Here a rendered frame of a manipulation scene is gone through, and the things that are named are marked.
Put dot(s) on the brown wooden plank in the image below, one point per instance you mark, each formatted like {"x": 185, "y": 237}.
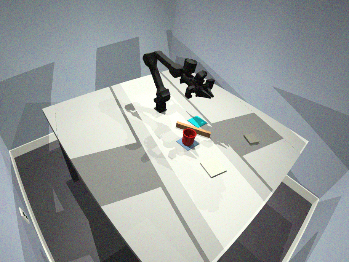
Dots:
{"x": 199, "y": 131}

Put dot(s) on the dark red cup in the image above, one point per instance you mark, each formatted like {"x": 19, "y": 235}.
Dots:
{"x": 188, "y": 136}

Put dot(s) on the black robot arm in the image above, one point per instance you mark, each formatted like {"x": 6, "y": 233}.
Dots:
{"x": 176, "y": 70}

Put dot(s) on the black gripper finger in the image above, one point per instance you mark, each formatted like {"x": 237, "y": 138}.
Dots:
{"x": 202, "y": 93}
{"x": 207, "y": 89}

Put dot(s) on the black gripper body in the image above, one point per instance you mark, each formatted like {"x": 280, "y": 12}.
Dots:
{"x": 192, "y": 88}

